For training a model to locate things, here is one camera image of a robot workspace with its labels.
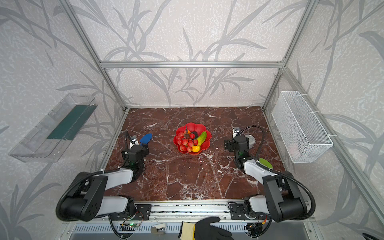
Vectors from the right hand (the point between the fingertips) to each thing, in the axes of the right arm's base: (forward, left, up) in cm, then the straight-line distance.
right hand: (236, 133), depth 92 cm
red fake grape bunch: (-5, +30, 0) cm, 31 cm away
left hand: (-4, +61, -1) cm, 61 cm away
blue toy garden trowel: (+3, +61, -11) cm, 62 cm away
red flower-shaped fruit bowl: (+9, +23, -7) cm, 26 cm away
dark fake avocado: (+5, +26, -8) cm, 27 cm away
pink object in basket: (-16, -24, +10) cm, 31 cm away
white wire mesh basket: (-18, -21, +25) cm, 38 cm away
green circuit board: (-46, +54, -10) cm, 72 cm away
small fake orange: (+8, +30, -10) cm, 33 cm away
